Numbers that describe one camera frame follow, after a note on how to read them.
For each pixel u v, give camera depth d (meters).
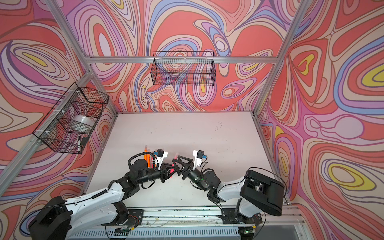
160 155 0.68
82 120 0.73
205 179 0.58
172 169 0.72
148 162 0.61
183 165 0.64
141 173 0.63
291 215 1.50
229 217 0.73
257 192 0.46
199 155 0.65
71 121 0.69
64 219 0.41
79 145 0.72
